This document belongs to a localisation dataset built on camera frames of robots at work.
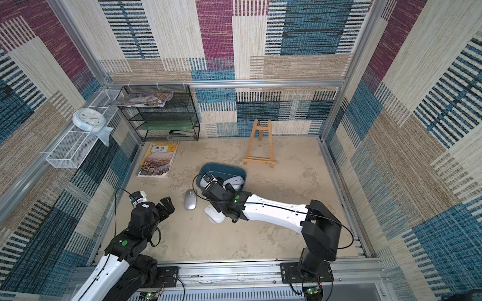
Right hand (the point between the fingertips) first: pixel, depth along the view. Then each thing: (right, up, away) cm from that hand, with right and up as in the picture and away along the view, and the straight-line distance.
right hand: (219, 191), depth 81 cm
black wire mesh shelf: (-29, +35, +30) cm, 55 cm away
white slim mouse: (+7, +1, +18) cm, 19 cm away
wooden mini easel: (+20, +13, +23) cm, 33 cm away
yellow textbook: (-38, +13, +27) cm, 49 cm away
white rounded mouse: (-3, -12, +6) cm, 14 cm away
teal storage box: (-1, +5, +23) cm, 24 cm away
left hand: (-24, -4, -1) cm, 24 cm away
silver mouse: (-16, -7, +13) cm, 21 cm away
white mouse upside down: (-4, +6, -12) cm, 14 cm away
